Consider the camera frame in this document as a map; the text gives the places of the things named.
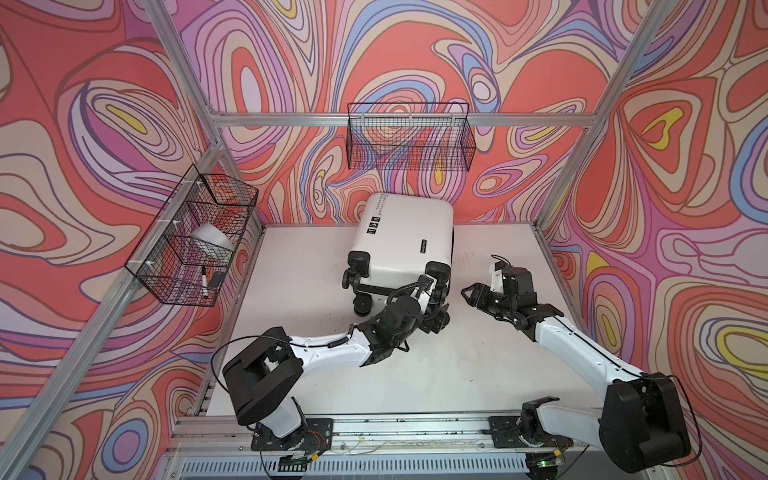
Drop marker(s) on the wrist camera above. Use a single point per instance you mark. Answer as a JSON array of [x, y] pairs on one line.
[[427, 294], [497, 277]]

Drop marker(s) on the aluminium front rail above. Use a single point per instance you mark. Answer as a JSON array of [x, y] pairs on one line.
[[361, 434]]

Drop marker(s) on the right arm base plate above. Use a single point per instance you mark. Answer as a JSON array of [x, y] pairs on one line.
[[519, 431]]

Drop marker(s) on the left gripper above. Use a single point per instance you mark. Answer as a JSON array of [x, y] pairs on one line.
[[427, 326]]

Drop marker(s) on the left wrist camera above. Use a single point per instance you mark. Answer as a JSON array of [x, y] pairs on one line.
[[427, 294]]

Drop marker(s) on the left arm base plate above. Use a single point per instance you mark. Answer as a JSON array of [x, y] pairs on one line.
[[313, 436]]

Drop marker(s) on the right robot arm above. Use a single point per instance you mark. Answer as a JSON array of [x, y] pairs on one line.
[[640, 422]]

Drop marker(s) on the black marker pen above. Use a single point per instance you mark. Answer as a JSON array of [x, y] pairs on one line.
[[204, 283]]

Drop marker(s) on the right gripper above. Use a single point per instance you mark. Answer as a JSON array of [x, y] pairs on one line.
[[483, 290]]

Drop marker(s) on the green circuit board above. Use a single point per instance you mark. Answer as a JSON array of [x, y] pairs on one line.
[[296, 462]]

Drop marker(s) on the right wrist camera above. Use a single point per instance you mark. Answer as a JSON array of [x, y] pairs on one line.
[[497, 277]]

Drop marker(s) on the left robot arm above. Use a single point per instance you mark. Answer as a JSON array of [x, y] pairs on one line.
[[260, 378]]

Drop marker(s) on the left wall wire basket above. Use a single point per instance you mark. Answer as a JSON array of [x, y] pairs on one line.
[[167, 262]]

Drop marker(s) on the back wall wire basket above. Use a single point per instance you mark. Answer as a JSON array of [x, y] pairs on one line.
[[417, 136]]

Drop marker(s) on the wall wire basket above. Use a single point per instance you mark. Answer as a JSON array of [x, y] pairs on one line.
[[167, 262], [417, 136]]

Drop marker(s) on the black and white suitcase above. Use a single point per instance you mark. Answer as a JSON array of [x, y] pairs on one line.
[[398, 240]]

